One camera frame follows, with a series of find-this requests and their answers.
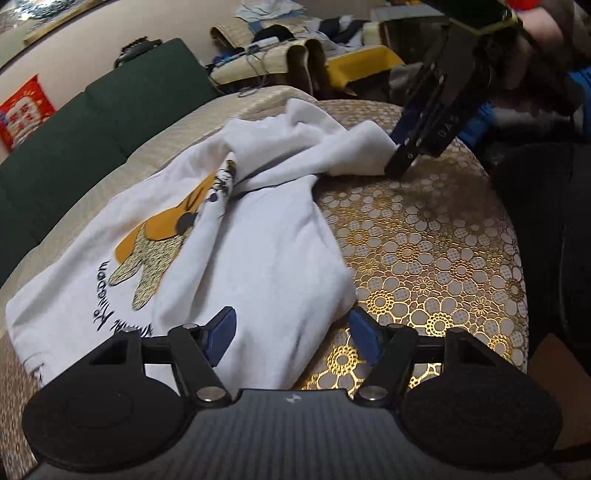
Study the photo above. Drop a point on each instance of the red printed pillow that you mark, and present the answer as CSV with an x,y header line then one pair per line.
x,y
23,113

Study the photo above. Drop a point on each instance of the gold floral tablecloth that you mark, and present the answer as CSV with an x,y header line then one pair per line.
x,y
438,258

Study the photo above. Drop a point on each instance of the person's dark pants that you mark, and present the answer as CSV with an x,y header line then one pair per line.
x,y
545,230

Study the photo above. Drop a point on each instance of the green sofa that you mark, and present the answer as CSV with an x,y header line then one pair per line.
x,y
138,106

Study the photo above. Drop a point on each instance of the white printed sweatshirt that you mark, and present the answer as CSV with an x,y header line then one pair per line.
x,y
258,240

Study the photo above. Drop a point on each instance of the small blue item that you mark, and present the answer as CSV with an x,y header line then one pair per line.
x,y
226,57

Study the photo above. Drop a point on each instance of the blue cloth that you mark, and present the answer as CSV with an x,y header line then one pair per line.
x,y
480,122

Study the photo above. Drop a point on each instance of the black massager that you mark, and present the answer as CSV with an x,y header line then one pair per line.
x,y
138,50

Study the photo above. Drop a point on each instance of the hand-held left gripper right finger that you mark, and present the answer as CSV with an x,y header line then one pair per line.
x,y
364,337

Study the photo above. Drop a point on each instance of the large sphere wall picture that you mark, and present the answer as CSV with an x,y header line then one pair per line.
x,y
55,14

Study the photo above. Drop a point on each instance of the wooden armchair with cream cover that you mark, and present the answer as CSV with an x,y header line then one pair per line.
x,y
249,64

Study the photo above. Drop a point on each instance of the white device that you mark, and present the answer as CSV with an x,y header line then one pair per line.
x,y
265,43

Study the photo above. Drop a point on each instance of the light blue shirt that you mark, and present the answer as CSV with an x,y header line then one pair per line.
x,y
268,9

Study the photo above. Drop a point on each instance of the black cloth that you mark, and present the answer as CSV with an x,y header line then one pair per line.
x,y
274,33

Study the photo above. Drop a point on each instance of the yellow cloth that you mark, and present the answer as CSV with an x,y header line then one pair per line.
x,y
360,60

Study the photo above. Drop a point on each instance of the person's right forearm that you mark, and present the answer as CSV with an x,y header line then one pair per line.
x,y
558,27

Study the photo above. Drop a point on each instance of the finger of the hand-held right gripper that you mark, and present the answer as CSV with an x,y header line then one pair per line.
x,y
402,127
399,161

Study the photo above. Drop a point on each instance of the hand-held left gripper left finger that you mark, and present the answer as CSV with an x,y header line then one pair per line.
x,y
221,334

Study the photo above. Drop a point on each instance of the blue and white clothes pile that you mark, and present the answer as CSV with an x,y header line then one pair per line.
x,y
341,27

